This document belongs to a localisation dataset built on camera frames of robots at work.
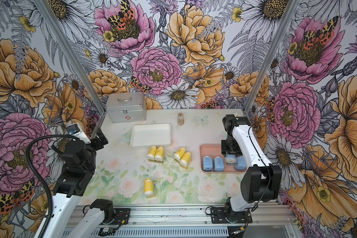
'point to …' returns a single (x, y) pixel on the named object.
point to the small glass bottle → (180, 119)
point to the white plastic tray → (144, 135)
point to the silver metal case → (124, 107)
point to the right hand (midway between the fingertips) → (230, 157)
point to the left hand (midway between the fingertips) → (91, 136)
